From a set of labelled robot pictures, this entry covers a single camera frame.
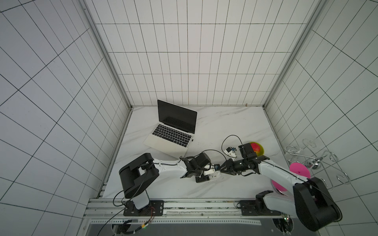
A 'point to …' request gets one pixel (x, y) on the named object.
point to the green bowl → (262, 150)
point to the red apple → (257, 148)
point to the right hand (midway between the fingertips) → (216, 171)
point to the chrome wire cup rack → (315, 162)
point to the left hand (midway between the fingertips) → (202, 174)
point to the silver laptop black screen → (177, 126)
